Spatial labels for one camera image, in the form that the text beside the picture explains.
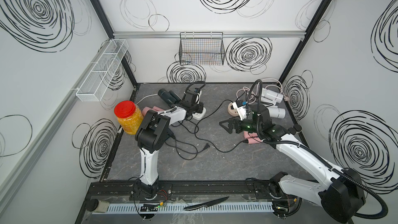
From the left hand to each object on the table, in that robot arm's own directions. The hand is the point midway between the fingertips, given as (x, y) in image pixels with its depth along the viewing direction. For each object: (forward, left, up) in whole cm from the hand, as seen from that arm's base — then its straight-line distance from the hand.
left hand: (201, 104), depth 101 cm
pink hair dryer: (-5, +35, 0) cm, 36 cm away
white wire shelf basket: (-12, +51, +27) cm, 59 cm away
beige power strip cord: (+14, -64, -8) cm, 66 cm away
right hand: (-22, -13, +14) cm, 29 cm away
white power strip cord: (+11, +39, -6) cm, 41 cm away
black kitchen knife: (-54, -4, -6) cm, 54 cm away
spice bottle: (-18, -53, +5) cm, 57 cm away
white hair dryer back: (+9, -49, -1) cm, 50 cm away
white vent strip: (-54, -11, -7) cm, 56 cm away
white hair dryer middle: (-4, -49, -1) cm, 49 cm away
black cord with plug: (-23, -5, -6) cm, 25 cm away
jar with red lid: (-18, +37, +10) cm, 43 cm away
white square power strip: (-7, +2, -4) cm, 8 cm away
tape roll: (-56, +42, +3) cm, 70 cm away
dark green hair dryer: (+7, +22, -1) cm, 23 cm away
